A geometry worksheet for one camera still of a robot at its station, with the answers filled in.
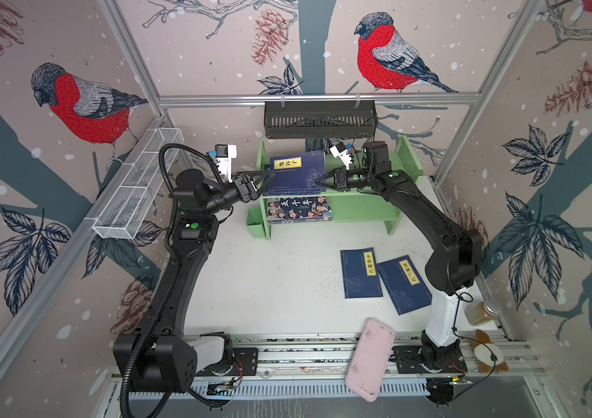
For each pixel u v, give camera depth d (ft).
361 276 2.95
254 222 3.36
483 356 2.39
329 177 2.51
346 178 2.34
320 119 3.44
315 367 2.40
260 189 2.82
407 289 2.86
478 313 2.55
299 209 3.02
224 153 1.94
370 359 2.39
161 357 1.23
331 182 2.48
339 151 2.48
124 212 2.34
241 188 1.90
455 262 1.65
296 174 2.60
